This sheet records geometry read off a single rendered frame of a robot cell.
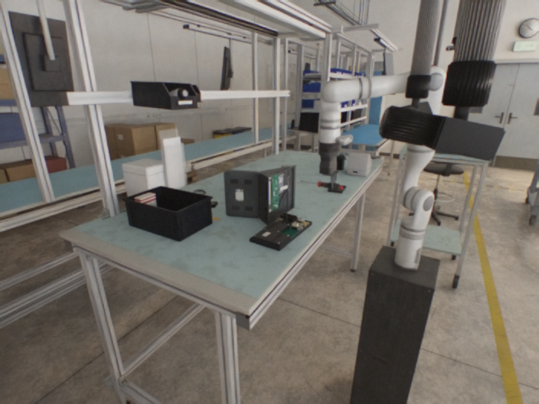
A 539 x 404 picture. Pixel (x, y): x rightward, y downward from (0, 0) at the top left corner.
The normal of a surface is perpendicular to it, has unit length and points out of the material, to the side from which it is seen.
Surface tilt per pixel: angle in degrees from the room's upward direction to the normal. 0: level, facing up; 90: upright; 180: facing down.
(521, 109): 90
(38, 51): 97
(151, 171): 90
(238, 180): 90
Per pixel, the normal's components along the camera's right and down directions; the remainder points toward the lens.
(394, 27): -0.49, 0.31
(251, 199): -0.19, 0.34
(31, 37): 0.88, 0.28
